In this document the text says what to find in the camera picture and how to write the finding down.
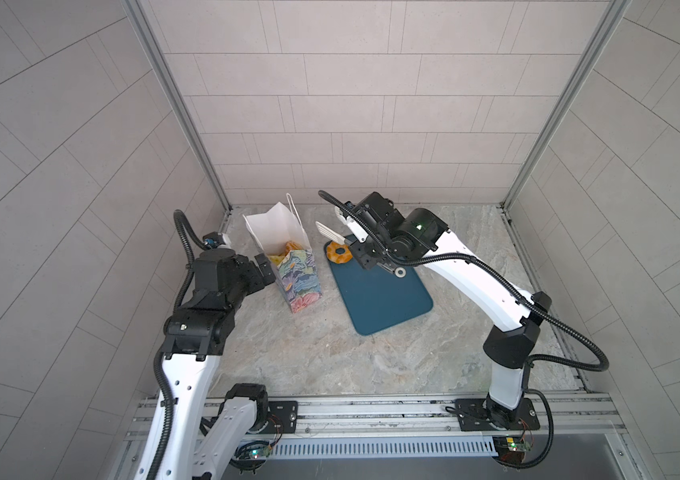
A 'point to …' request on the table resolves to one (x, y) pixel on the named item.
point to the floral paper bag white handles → (279, 230)
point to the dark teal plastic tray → (376, 298)
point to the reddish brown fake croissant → (289, 246)
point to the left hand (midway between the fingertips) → (258, 260)
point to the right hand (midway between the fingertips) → (357, 250)
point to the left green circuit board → (262, 452)
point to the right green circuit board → (511, 448)
